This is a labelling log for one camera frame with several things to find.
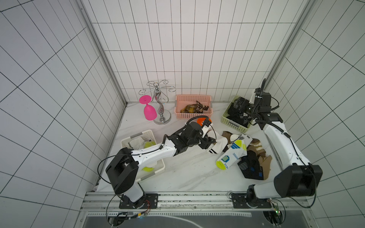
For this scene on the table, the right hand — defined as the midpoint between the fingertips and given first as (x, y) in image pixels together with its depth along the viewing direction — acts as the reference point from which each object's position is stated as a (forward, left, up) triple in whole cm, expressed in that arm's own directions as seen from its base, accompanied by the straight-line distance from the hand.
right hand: (242, 100), depth 81 cm
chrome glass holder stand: (+5, +50, -3) cm, 50 cm away
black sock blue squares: (-29, -6, -25) cm, 39 cm away
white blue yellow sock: (-34, +53, -25) cm, 67 cm away
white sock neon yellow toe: (-20, 0, -22) cm, 30 cm away
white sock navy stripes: (-10, 0, -26) cm, 27 cm away
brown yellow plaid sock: (+13, +32, -24) cm, 42 cm away
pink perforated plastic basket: (+24, +37, -25) cm, 51 cm away
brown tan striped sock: (-26, -16, -26) cm, 40 cm away
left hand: (-20, +20, -12) cm, 31 cm away
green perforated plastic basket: (+3, +4, -23) cm, 24 cm away
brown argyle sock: (+15, +23, -24) cm, 36 cm away
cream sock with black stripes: (-21, +64, -21) cm, 70 cm away
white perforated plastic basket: (-15, +61, -25) cm, 68 cm away
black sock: (+6, -8, -24) cm, 26 cm away
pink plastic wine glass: (-4, +56, -10) cm, 57 cm away
